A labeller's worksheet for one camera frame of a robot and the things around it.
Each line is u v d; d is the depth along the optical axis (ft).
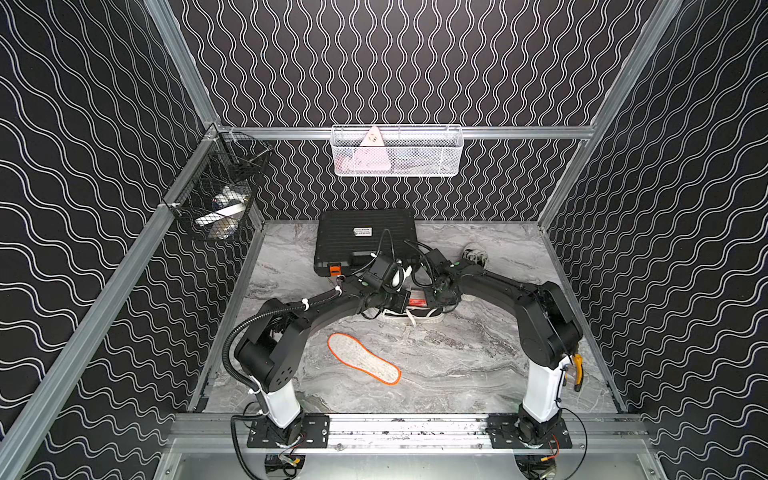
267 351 1.54
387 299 2.50
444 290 2.32
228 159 3.21
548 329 1.67
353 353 2.87
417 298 3.09
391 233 3.72
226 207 2.46
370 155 2.96
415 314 2.94
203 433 2.50
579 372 2.73
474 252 3.39
